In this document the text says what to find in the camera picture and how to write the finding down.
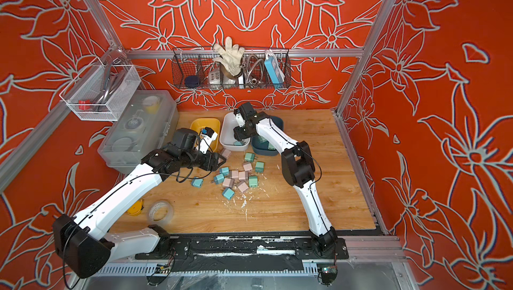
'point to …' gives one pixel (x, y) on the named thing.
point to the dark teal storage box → (260, 146)
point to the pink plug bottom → (243, 187)
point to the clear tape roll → (161, 213)
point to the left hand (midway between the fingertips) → (220, 156)
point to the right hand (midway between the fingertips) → (235, 133)
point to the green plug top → (250, 157)
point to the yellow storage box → (212, 123)
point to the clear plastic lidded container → (146, 125)
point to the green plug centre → (259, 167)
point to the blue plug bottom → (228, 193)
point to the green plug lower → (253, 181)
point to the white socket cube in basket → (214, 77)
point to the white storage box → (227, 123)
